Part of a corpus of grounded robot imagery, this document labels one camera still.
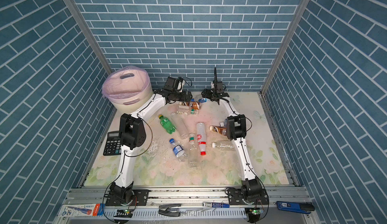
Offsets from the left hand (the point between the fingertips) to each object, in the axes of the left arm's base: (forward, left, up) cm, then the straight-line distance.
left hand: (186, 95), depth 99 cm
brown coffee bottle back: (0, -4, -9) cm, 10 cm away
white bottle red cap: (-26, -9, -11) cm, 29 cm away
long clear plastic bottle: (-14, +4, -16) cm, 22 cm away
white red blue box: (-61, +41, -14) cm, 75 cm away
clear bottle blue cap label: (-34, +4, -10) cm, 36 cm away
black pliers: (-62, +6, -13) cm, 63 cm away
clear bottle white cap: (-30, -24, -14) cm, 41 cm away
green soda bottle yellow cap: (-16, +13, -11) cm, 23 cm away
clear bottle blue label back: (+5, -12, -11) cm, 17 cm away
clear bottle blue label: (-16, -25, -11) cm, 31 cm away
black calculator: (-29, +44, -15) cm, 55 cm away
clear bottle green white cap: (-36, -5, -16) cm, 40 cm away
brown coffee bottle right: (-21, -22, -10) cm, 32 cm away
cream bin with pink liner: (+6, +40, 0) cm, 41 cm away
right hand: (+13, -13, -10) cm, 21 cm away
